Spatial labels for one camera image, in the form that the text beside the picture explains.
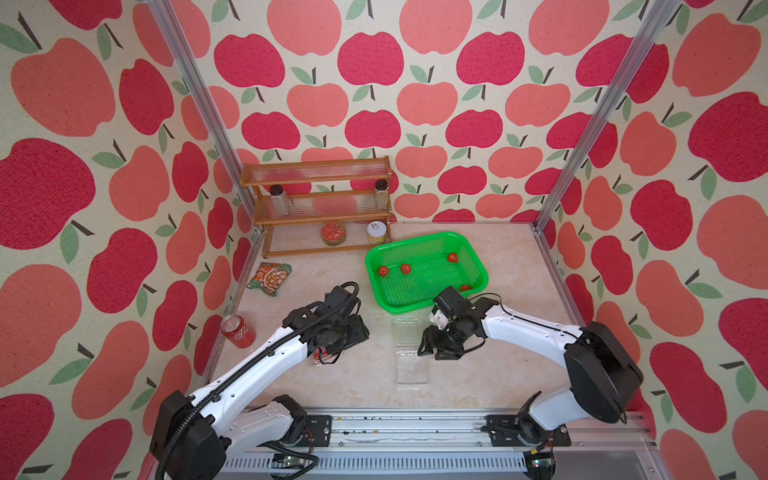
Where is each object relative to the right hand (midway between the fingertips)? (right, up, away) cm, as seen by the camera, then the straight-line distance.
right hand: (426, 359), depth 83 cm
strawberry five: (+14, +28, +25) cm, 40 cm away
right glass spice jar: (-12, +50, +18) cm, 55 cm away
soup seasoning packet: (-52, +21, +20) cm, 60 cm away
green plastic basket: (-3, +22, +22) cm, 31 cm away
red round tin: (-32, +38, +32) cm, 59 cm away
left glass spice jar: (-47, +48, +16) cm, 69 cm away
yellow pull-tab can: (-14, +38, +28) cm, 50 cm away
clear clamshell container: (-5, -4, +3) cm, 7 cm away
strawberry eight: (-12, +23, +21) cm, 34 cm away
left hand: (-17, +6, -5) cm, 19 cm away
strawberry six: (-4, +24, +22) cm, 33 cm away
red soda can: (-53, +8, -1) cm, 53 cm away
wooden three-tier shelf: (-38, +49, +36) cm, 71 cm away
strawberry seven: (+15, +18, +16) cm, 29 cm away
